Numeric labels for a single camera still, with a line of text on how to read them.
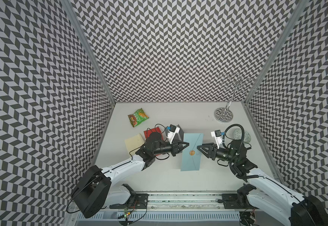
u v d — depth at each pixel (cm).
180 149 69
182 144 71
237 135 96
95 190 41
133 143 96
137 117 105
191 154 74
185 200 75
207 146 69
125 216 66
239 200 66
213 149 67
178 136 68
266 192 51
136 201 71
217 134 68
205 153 71
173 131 68
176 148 65
